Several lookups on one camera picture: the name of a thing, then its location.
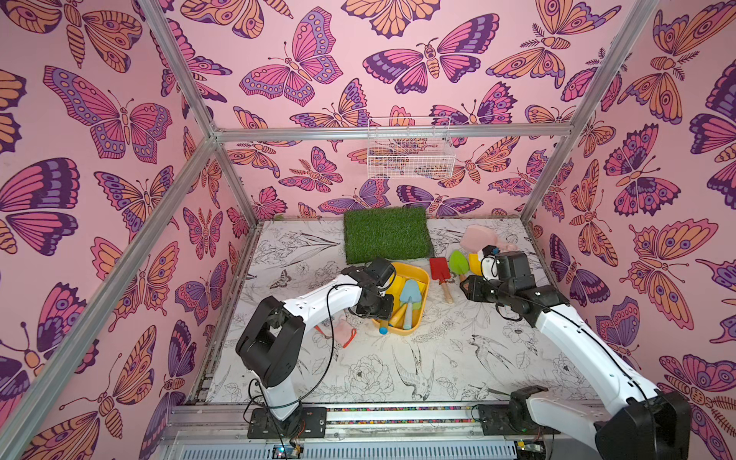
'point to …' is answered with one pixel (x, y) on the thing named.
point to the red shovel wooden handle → (440, 270)
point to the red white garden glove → (334, 333)
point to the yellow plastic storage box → (409, 268)
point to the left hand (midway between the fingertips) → (390, 313)
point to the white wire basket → (403, 148)
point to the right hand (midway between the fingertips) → (462, 284)
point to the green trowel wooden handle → (459, 264)
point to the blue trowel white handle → (410, 293)
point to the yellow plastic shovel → (396, 290)
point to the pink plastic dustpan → (474, 238)
